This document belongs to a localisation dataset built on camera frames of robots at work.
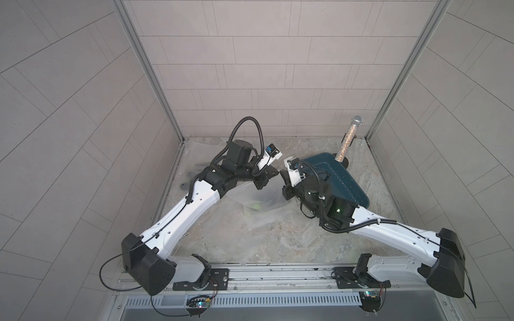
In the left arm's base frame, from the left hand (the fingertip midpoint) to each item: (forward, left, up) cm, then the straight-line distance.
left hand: (278, 170), depth 70 cm
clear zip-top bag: (-7, +6, -15) cm, 17 cm away
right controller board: (-36, -33, -28) cm, 56 cm away
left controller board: (-37, +26, -25) cm, 52 cm away
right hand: (0, -1, -1) cm, 1 cm away
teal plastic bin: (+11, -33, -24) cm, 42 cm away
